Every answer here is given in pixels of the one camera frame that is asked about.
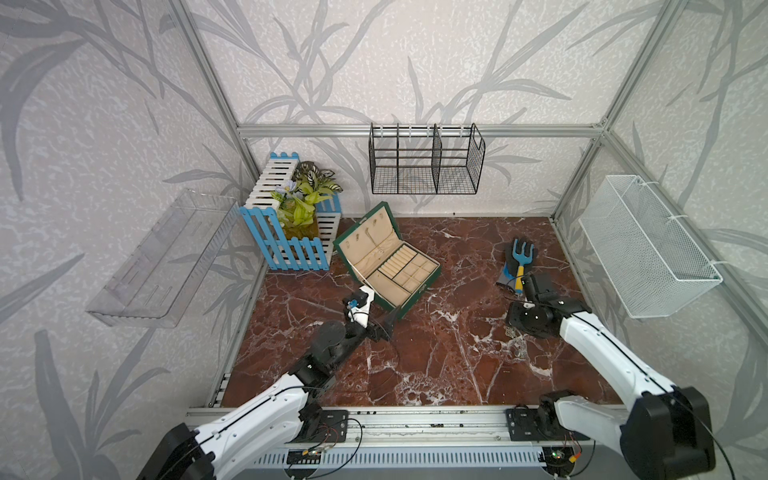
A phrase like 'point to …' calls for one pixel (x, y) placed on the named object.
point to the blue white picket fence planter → (263, 215)
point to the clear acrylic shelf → (151, 287)
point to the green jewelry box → (397, 275)
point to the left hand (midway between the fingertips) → (384, 299)
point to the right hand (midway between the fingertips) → (513, 317)
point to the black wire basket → (425, 160)
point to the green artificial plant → (297, 200)
